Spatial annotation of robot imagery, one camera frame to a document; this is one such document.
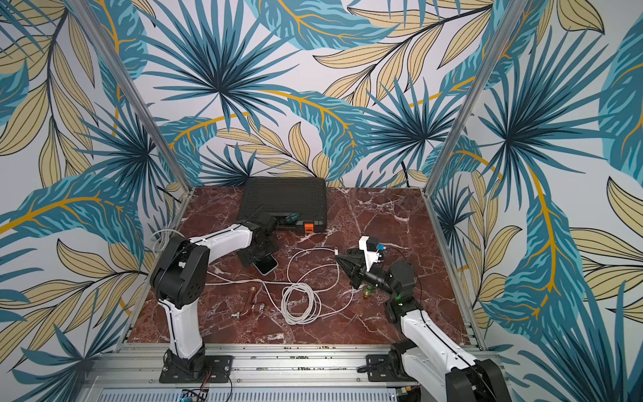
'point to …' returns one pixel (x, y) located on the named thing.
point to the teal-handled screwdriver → (292, 218)
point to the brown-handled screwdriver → (251, 298)
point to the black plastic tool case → (280, 196)
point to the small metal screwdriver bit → (253, 307)
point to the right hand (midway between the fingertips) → (324, 267)
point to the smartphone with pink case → (266, 265)
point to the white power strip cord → (167, 230)
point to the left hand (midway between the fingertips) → (264, 256)
